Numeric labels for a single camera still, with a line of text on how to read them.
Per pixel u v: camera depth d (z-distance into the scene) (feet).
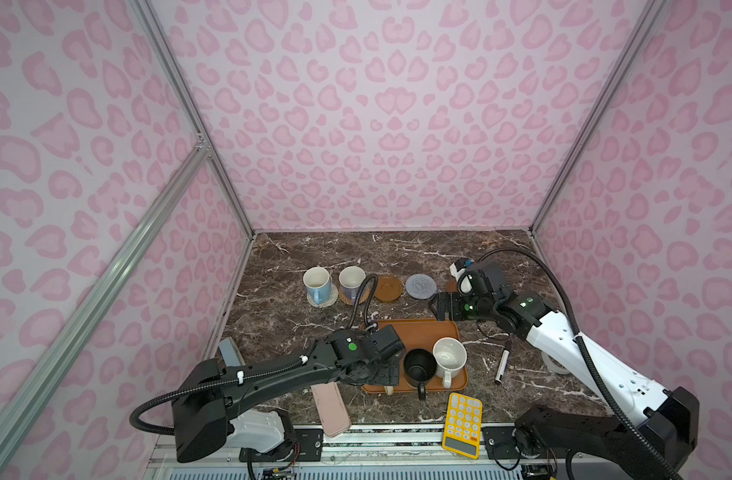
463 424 2.46
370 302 3.30
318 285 3.03
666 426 1.23
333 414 2.52
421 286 3.39
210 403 1.31
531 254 3.72
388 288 3.36
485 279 1.90
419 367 2.74
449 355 2.82
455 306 2.20
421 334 2.81
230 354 2.76
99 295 1.87
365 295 3.34
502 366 2.80
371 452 2.37
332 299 3.19
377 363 2.00
